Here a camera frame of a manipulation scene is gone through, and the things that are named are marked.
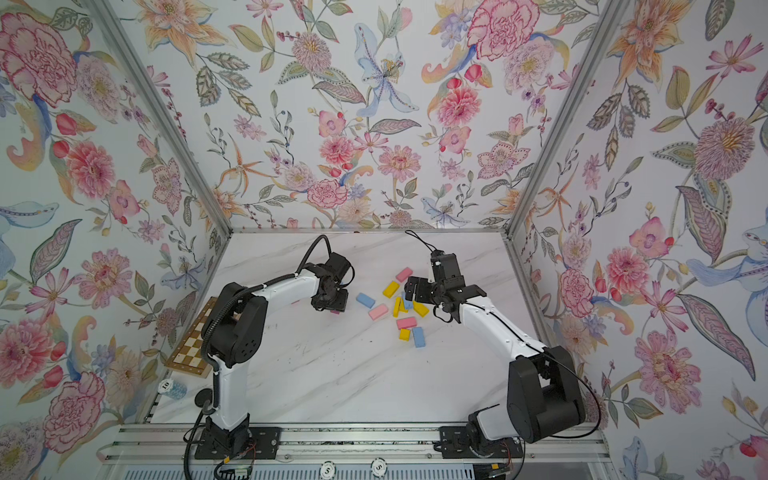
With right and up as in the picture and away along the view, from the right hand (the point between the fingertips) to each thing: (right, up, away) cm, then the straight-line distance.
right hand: (418, 283), depth 89 cm
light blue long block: (-17, -6, +11) cm, 21 cm away
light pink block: (-12, -10, +9) cm, 18 cm away
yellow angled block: (+2, -9, +9) cm, 13 cm away
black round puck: (-59, -29, -9) cm, 66 cm away
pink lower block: (-4, -13, +7) cm, 15 cm away
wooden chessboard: (-66, -21, -3) cm, 69 cm away
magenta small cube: (-26, -10, +9) cm, 30 cm away
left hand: (-24, -7, +9) cm, 27 cm away
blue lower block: (+1, -17, +4) cm, 17 cm away
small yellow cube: (-4, -16, +4) cm, 17 cm away
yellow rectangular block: (-8, -3, +14) cm, 17 cm away
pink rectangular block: (-4, +1, +18) cm, 18 cm away
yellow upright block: (-6, -8, +9) cm, 13 cm away
